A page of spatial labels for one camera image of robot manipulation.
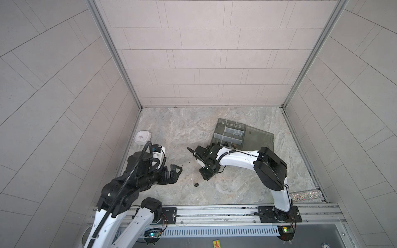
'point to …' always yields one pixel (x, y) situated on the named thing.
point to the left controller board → (152, 235)
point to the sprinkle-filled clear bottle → (302, 196)
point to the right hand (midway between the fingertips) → (205, 178)
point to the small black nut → (196, 184)
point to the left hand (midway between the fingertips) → (178, 169)
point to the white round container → (142, 137)
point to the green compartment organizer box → (237, 136)
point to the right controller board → (286, 232)
